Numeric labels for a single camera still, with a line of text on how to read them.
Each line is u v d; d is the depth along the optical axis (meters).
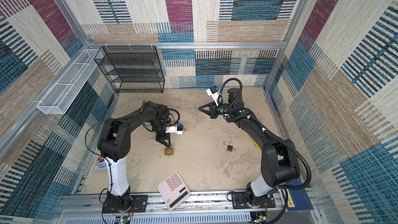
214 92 0.72
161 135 0.80
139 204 0.73
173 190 0.76
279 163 0.44
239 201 0.73
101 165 0.84
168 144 0.86
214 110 0.71
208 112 0.76
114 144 0.53
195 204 0.75
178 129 0.82
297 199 0.73
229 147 0.91
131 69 1.11
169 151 0.87
